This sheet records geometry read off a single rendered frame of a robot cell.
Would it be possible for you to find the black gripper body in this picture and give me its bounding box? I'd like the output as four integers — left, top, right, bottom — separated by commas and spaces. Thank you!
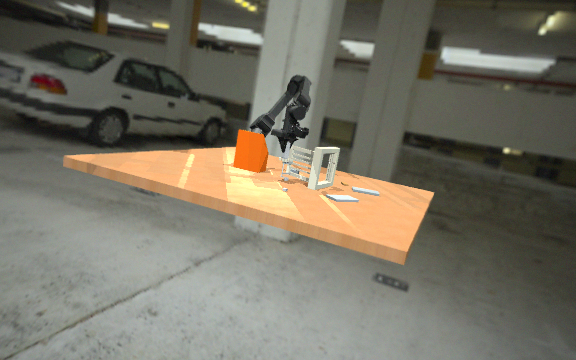
271, 117, 299, 138

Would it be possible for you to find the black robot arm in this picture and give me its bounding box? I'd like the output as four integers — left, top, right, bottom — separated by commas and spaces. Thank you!
249, 74, 312, 138

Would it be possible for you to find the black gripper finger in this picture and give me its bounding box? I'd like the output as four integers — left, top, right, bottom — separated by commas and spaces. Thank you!
288, 137, 298, 148
277, 136, 290, 153

